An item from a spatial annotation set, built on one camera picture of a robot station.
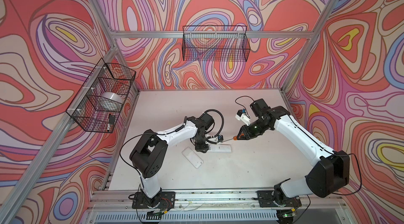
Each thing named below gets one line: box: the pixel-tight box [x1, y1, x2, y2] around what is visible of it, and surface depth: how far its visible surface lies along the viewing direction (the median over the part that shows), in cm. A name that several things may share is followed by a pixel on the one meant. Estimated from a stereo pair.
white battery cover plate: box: [181, 146, 204, 169], surface depth 88 cm
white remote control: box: [208, 144, 232, 154], surface depth 88 cm
